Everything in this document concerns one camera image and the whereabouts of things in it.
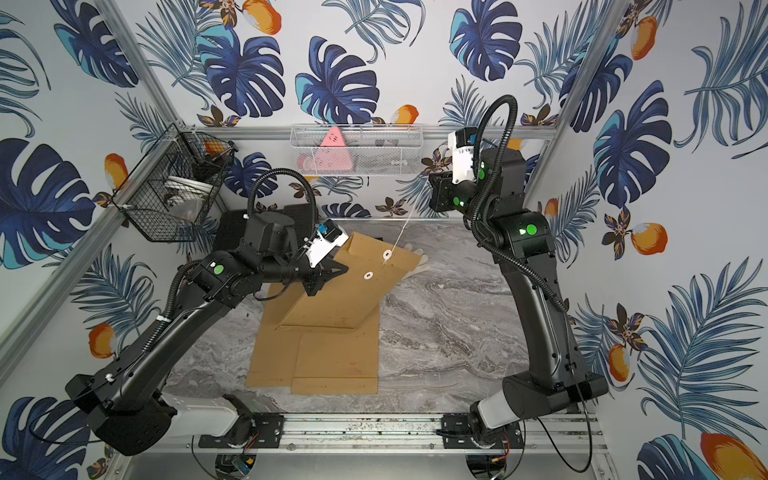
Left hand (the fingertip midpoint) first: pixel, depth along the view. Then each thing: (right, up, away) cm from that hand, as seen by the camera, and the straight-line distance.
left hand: (344, 260), depth 65 cm
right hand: (+19, +18, -2) cm, 26 cm away
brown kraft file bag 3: (+1, -9, +1) cm, 9 cm away
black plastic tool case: (-49, +12, +47) cm, 69 cm away
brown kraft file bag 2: (-4, -30, +21) cm, 37 cm away
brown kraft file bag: (-23, -27, +21) cm, 42 cm away
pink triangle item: (-7, +31, +26) cm, 41 cm away
